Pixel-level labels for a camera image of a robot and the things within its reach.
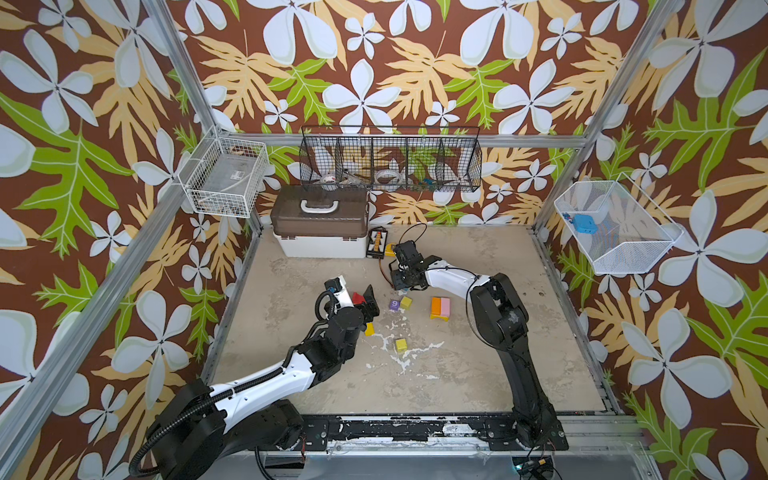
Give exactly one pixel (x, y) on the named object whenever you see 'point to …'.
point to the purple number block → (395, 304)
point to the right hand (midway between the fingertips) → (397, 277)
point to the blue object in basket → (584, 223)
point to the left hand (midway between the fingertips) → (358, 287)
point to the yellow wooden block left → (370, 329)
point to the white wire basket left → (225, 176)
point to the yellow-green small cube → (401, 345)
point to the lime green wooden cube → (406, 303)
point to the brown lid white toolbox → (319, 221)
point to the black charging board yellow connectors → (377, 239)
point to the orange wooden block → (435, 306)
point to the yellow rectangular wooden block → (434, 316)
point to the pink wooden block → (445, 307)
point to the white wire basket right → (633, 232)
